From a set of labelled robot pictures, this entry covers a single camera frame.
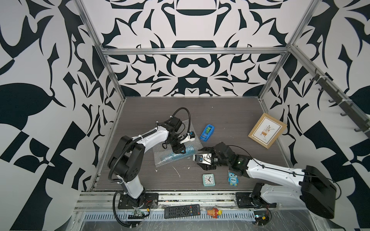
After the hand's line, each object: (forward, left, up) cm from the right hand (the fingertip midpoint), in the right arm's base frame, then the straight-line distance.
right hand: (198, 151), depth 81 cm
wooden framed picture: (+15, -44, -3) cm, 46 cm away
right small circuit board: (-29, -29, -12) cm, 43 cm away
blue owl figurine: (-12, -19, -10) cm, 24 cm away
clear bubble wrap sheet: (-1, +19, -5) cm, 20 cm away
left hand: (+6, +10, -6) cm, 13 cm away
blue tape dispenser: (+16, -7, -7) cm, 19 cm away
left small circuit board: (-28, +30, -7) cm, 42 cm away
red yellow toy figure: (-27, -6, -7) cm, 29 cm away
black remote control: (-26, +9, -8) cm, 29 cm away
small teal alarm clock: (-13, -5, -9) cm, 16 cm away
